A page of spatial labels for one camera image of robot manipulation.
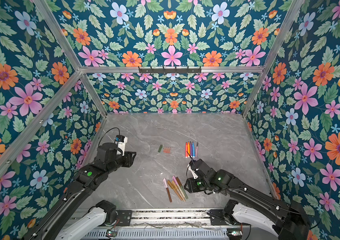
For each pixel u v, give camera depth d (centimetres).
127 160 66
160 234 73
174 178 86
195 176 68
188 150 98
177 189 82
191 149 99
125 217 74
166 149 98
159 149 99
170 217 75
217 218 72
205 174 57
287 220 40
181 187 83
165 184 84
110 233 70
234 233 70
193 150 98
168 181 86
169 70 93
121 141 65
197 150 98
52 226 41
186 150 98
